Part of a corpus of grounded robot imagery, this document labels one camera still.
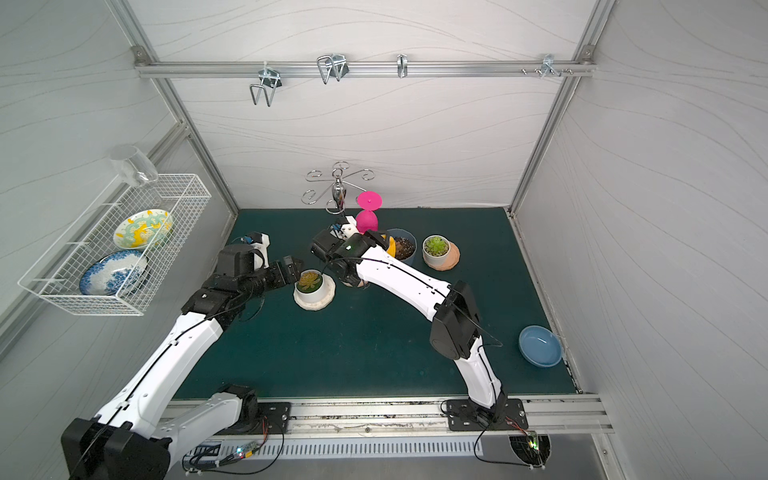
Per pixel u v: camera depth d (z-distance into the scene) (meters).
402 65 0.78
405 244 0.98
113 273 0.63
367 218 0.91
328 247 0.63
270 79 0.78
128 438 0.37
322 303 0.95
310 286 0.91
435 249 0.96
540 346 0.85
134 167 0.64
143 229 0.70
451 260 1.04
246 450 0.69
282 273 0.69
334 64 0.76
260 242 0.70
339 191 0.89
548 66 0.76
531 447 0.72
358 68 0.79
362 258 0.55
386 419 0.75
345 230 0.73
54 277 0.55
